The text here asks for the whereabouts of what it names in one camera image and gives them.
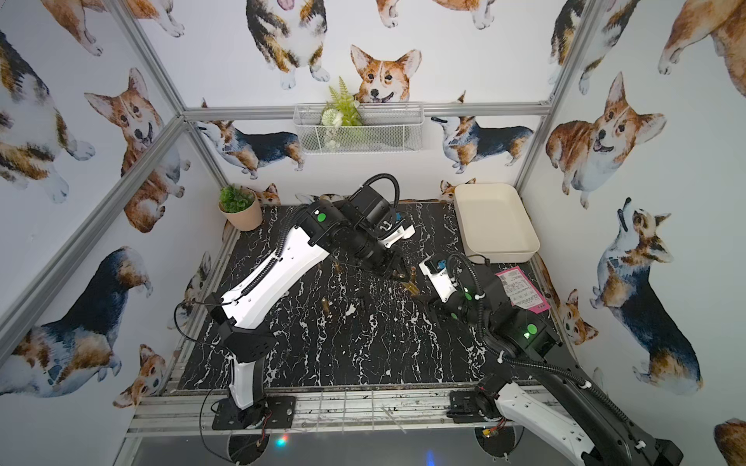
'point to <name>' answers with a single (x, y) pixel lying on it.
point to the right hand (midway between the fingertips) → (419, 289)
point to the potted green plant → (241, 207)
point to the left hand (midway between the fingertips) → (412, 277)
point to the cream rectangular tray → (494, 222)
